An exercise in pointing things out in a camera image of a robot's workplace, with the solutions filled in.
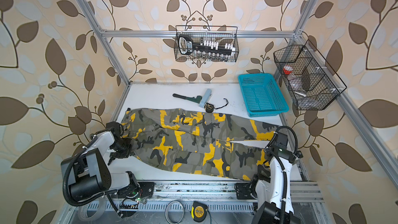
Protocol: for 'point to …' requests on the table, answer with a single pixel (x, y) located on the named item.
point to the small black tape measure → (209, 107)
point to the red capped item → (287, 69)
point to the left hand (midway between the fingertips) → (132, 147)
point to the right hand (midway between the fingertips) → (275, 161)
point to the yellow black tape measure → (198, 211)
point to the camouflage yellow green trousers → (197, 141)
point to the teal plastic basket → (262, 96)
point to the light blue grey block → (205, 98)
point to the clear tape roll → (82, 211)
